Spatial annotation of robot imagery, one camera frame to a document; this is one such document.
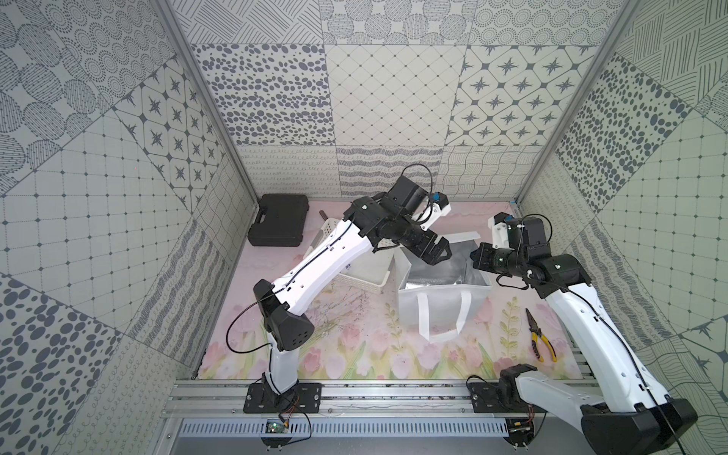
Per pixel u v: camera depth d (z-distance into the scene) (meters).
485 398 0.74
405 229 0.57
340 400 0.76
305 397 0.73
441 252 0.59
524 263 0.51
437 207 0.60
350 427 0.70
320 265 0.47
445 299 0.70
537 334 0.84
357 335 0.86
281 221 1.08
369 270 0.98
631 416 0.36
